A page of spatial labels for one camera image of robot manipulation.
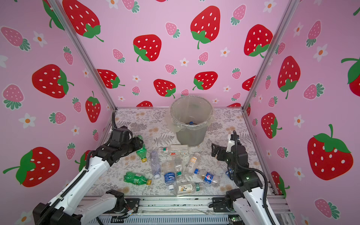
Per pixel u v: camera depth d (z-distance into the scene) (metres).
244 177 0.51
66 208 0.39
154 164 0.88
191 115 1.04
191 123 1.07
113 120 0.63
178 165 0.84
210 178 0.78
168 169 0.86
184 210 0.73
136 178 0.78
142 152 0.77
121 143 0.60
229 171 0.65
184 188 0.74
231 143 0.65
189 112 0.96
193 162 0.84
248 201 0.61
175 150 0.96
